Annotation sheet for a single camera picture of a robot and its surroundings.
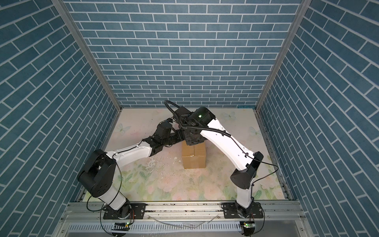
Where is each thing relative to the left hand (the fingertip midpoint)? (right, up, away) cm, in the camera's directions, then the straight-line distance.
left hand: (187, 134), depth 87 cm
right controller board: (+32, -46, -13) cm, 57 cm away
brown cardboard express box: (+4, -11, -10) cm, 15 cm away
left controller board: (-32, -44, -15) cm, 57 cm away
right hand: (+3, -1, -15) cm, 16 cm away
